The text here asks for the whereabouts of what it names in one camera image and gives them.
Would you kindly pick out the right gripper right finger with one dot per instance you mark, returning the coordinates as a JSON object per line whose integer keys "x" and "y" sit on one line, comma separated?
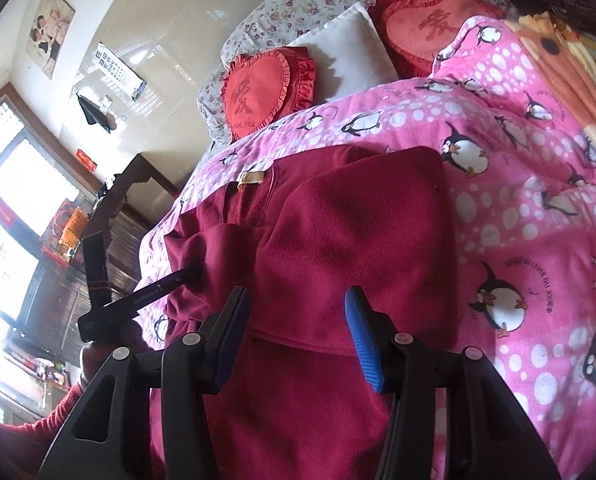
{"x": 489, "y": 435}

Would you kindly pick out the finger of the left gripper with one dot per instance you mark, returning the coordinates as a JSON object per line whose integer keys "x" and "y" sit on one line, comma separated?
{"x": 141, "y": 298}
{"x": 95, "y": 262}

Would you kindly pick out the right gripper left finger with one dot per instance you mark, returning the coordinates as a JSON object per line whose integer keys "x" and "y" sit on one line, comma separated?
{"x": 108, "y": 434}

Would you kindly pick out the dark red fleece garment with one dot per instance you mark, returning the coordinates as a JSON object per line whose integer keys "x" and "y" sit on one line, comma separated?
{"x": 318, "y": 222}

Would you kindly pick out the red sleeved forearm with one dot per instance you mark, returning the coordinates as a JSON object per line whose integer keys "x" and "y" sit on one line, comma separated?
{"x": 23, "y": 448}

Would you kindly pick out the person left hand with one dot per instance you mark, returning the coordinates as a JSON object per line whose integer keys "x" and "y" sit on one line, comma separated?
{"x": 94, "y": 353}

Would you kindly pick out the dark wooden cabinet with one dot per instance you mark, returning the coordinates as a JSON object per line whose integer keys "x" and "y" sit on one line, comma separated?
{"x": 59, "y": 294}

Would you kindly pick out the small red heart pillow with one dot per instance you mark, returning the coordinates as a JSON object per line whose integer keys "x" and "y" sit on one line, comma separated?
{"x": 261, "y": 88}

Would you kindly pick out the pink penguin blanket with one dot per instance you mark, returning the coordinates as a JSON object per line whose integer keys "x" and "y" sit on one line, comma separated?
{"x": 521, "y": 177}

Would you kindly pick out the white pillow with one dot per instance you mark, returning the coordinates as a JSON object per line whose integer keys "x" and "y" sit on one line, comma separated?
{"x": 349, "y": 55}

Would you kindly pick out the large red heart pillow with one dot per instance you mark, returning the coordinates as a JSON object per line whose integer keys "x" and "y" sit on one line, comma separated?
{"x": 415, "y": 31}

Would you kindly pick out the orange cartoon blanket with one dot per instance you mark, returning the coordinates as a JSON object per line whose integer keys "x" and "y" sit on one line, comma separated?
{"x": 563, "y": 63}

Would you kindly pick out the wall calendar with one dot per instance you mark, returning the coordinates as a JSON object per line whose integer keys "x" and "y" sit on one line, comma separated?
{"x": 122, "y": 75}

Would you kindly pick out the wall photo poster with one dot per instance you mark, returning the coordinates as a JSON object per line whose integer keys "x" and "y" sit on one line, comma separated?
{"x": 51, "y": 22}

